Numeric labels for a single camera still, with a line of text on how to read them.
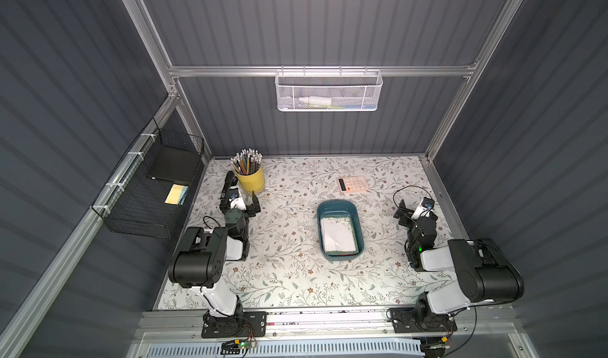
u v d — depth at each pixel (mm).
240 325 668
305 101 912
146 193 787
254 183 1007
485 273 451
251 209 846
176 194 749
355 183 1084
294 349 771
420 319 673
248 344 693
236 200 788
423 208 769
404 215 826
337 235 912
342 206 965
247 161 980
